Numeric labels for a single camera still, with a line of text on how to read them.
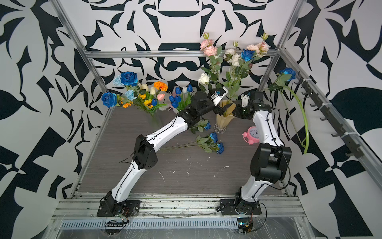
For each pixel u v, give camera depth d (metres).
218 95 0.67
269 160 0.46
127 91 0.73
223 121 0.90
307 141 0.66
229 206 0.74
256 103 0.67
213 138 0.96
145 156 0.56
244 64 0.73
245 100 0.80
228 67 0.85
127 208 0.73
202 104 0.65
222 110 0.74
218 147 0.91
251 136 0.98
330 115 0.55
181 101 0.84
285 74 0.71
